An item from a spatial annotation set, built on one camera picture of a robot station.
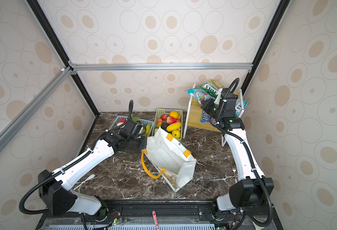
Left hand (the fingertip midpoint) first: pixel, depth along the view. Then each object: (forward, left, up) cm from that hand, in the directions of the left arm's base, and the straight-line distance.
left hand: (150, 141), depth 77 cm
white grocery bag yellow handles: (+2, -6, -21) cm, 22 cm away
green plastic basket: (+38, -2, -17) cm, 42 cm away
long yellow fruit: (+21, -13, -14) cm, 28 cm away
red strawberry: (+34, -5, -18) cm, 39 cm away
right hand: (+16, -27, +16) cm, 35 cm away
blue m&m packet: (+21, -34, -4) cm, 40 cm away
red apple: (+28, -11, -15) cm, 33 cm away
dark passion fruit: (+24, -6, -15) cm, 29 cm away
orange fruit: (+34, -13, -14) cm, 39 cm away
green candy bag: (+28, -35, +14) cm, 47 cm away
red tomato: (+26, +25, -13) cm, 38 cm away
